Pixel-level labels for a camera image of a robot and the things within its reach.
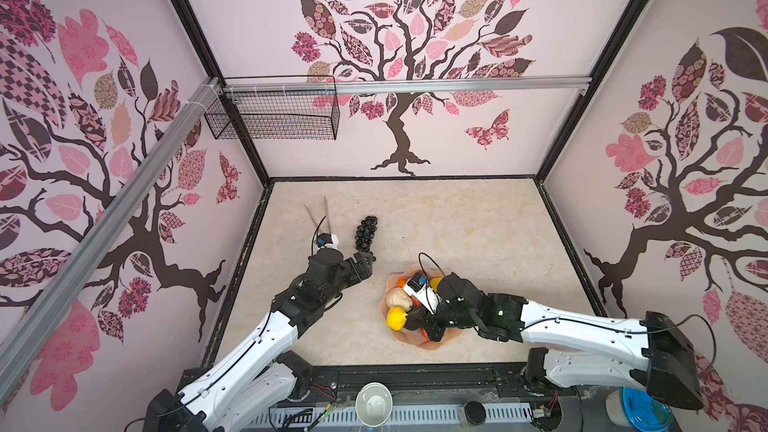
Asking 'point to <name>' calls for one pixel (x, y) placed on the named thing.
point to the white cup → (374, 404)
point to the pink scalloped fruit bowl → (416, 336)
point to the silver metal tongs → (328, 220)
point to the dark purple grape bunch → (365, 233)
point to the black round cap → (475, 413)
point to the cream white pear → (397, 297)
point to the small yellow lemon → (396, 318)
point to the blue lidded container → (639, 412)
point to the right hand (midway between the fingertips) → (407, 314)
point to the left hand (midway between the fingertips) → (363, 266)
